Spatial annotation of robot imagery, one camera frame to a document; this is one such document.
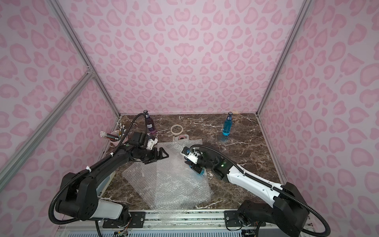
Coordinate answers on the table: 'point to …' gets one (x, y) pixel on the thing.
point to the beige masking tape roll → (176, 134)
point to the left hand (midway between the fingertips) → (164, 156)
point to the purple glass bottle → (150, 126)
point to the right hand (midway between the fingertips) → (188, 159)
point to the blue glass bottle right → (227, 124)
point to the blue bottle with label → (202, 173)
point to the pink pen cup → (115, 144)
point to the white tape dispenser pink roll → (182, 137)
